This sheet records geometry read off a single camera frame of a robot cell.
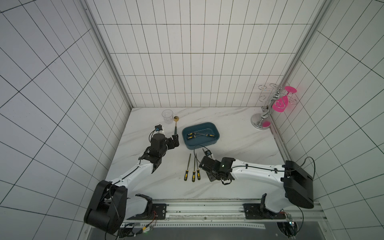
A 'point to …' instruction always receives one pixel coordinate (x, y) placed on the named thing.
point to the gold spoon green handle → (176, 119)
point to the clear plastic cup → (167, 114)
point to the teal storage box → (200, 135)
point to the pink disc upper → (290, 89)
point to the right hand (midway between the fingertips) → (208, 174)
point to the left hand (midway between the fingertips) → (170, 139)
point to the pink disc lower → (280, 104)
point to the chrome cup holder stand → (262, 120)
